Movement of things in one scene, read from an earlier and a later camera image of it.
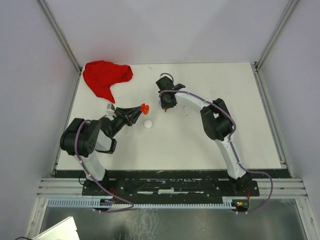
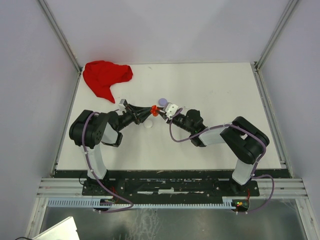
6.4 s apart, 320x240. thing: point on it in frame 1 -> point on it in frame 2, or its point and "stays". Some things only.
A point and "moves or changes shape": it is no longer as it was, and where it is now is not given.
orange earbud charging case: (144, 108) moves or changes shape
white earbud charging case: (148, 124) stays
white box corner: (66, 230) stays
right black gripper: (166, 105) -> (163, 115)
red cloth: (100, 75) stays
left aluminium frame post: (63, 40) stays
